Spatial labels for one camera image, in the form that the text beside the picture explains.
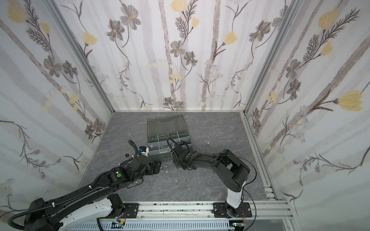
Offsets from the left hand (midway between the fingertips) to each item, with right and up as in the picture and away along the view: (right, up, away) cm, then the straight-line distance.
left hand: (154, 161), depth 79 cm
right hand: (+11, 0, +12) cm, 16 cm away
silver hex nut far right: (+34, +7, +21) cm, 40 cm away
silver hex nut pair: (+5, -6, +9) cm, 12 cm away
